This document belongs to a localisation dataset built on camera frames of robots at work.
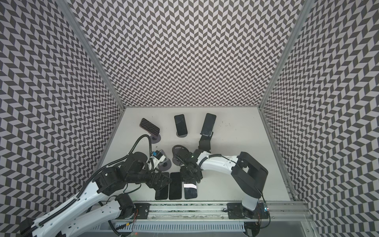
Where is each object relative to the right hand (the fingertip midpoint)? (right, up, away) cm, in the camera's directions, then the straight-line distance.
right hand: (189, 182), depth 80 cm
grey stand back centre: (-6, +24, +13) cm, 28 cm away
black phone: (+1, -3, -3) cm, 5 cm away
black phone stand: (-13, -5, -3) cm, 14 cm away
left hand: (-11, +6, -12) cm, 17 cm away
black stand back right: (+9, +20, +6) cm, 23 cm away
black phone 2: (-6, +31, +16) cm, 36 cm away
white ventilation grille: (-14, -17, -11) cm, 24 cm away
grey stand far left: (-23, +22, +14) cm, 34 cm away
